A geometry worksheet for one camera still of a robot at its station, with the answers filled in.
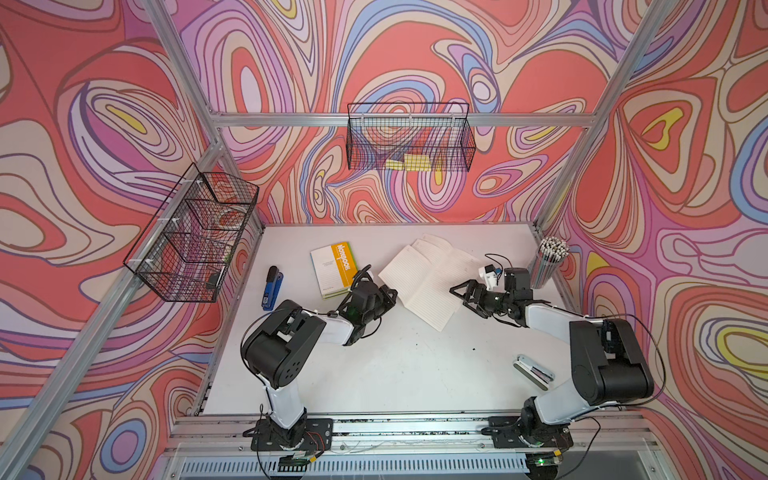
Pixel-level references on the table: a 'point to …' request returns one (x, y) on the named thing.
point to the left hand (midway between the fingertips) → (404, 293)
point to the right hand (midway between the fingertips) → (458, 303)
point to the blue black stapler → (274, 282)
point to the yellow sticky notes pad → (411, 162)
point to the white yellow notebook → (335, 267)
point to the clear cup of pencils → (551, 253)
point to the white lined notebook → (426, 273)
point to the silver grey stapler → (533, 372)
